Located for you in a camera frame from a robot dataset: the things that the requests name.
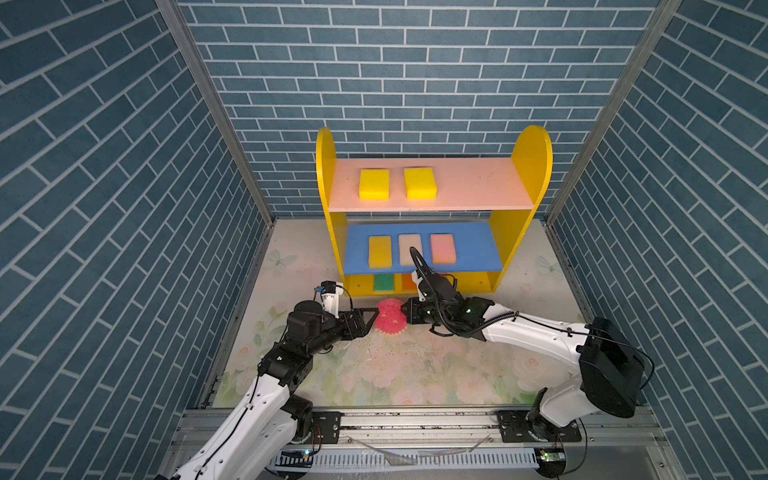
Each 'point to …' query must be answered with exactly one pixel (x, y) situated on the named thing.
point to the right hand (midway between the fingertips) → (396, 306)
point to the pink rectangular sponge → (442, 249)
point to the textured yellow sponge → (380, 252)
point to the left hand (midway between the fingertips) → (369, 314)
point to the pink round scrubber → (390, 318)
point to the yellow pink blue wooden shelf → (467, 215)
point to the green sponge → (383, 282)
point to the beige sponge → (406, 241)
